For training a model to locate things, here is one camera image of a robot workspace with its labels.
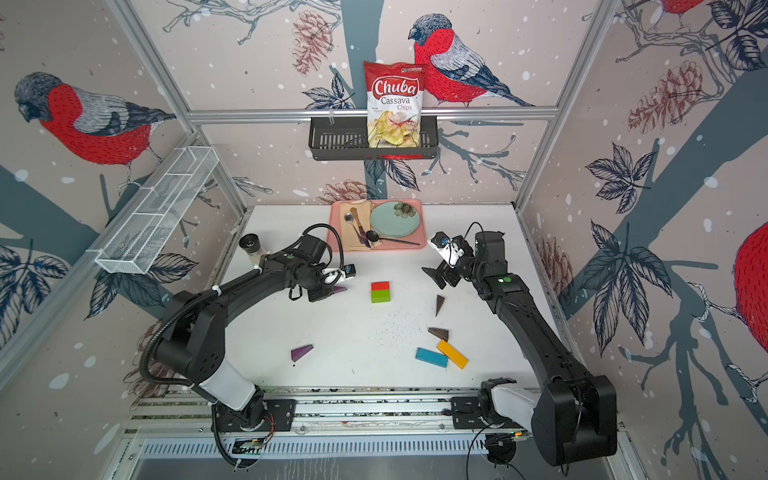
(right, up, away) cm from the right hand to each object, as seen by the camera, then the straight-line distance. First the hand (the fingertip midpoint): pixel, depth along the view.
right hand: (437, 250), depth 82 cm
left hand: (-31, -9, +9) cm, 34 cm away
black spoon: (-20, +3, +29) cm, 35 cm away
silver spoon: (-30, +11, +34) cm, 46 cm away
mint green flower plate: (-12, +10, +35) cm, 38 cm away
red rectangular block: (-17, -13, +13) cm, 25 cm away
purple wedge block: (-29, -13, +8) cm, 33 cm away
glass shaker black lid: (-59, +1, +14) cm, 61 cm away
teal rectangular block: (-2, -30, 0) cm, 30 cm away
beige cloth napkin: (-27, +8, +33) cm, 44 cm away
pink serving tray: (-2, +3, +29) cm, 29 cm away
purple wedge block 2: (-39, -29, +1) cm, 48 cm away
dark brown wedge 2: (+1, -25, +5) cm, 26 cm away
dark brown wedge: (+2, -18, +10) cm, 21 cm away
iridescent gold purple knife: (-25, +6, +32) cm, 41 cm away
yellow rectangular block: (+5, -30, +2) cm, 31 cm away
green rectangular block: (-17, -16, +13) cm, 26 cm away
